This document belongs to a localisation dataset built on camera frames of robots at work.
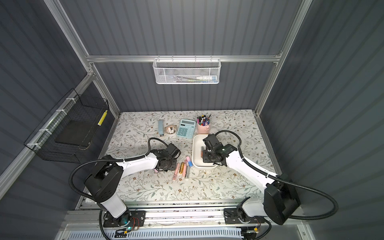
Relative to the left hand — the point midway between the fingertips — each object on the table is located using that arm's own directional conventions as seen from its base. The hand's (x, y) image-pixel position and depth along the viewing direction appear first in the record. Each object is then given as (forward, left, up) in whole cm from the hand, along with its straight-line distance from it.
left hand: (173, 166), depth 90 cm
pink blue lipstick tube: (-3, +10, 0) cm, 10 cm away
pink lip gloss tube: (-3, -2, -1) cm, 4 cm away
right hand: (+2, -21, +10) cm, 23 cm away
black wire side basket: (+7, +48, +28) cm, 56 cm away
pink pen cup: (+25, -19, +10) cm, 33 cm away
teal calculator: (+29, -7, +1) cm, 30 cm away
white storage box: (+3, -15, 0) cm, 15 cm away
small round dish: (+29, +4, +1) cm, 29 cm away
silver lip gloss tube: (-3, -9, 0) cm, 10 cm away
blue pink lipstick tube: (+3, -10, -1) cm, 11 cm away
